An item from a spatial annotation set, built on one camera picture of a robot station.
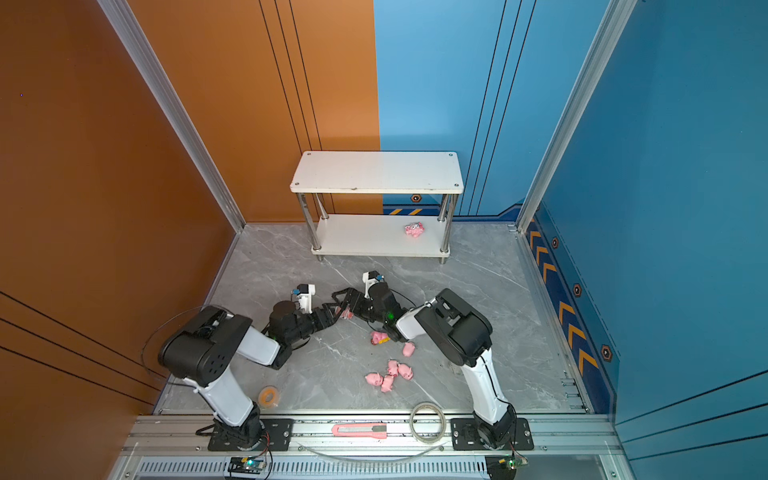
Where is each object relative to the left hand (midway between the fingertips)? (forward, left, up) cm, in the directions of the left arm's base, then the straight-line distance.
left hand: (341, 305), depth 91 cm
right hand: (+1, +1, 0) cm, 2 cm away
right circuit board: (-40, -43, -6) cm, 59 cm away
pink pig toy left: (-21, -11, -3) cm, 24 cm away
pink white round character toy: (-2, -2, -1) cm, 3 cm away
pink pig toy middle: (-17, -16, -3) cm, 24 cm away
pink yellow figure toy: (-9, -11, -2) cm, 15 cm away
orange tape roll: (-25, +17, -5) cm, 31 cm away
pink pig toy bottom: (-22, -15, -3) cm, 27 cm away
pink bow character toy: (+28, -23, +5) cm, 37 cm away
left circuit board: (-40, +19, -7) cm, 45 cm away
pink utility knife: (-33, -10, -5) cm, 35 cm away
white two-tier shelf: (+43, -10, +4) cm, 44 cm away
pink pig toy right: (-19, -20, -3) cm, 27 cm away
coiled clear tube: (-32, -29, -4) cm, 43 cm away
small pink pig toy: (-12, -21, -3) cm, 24 cm away
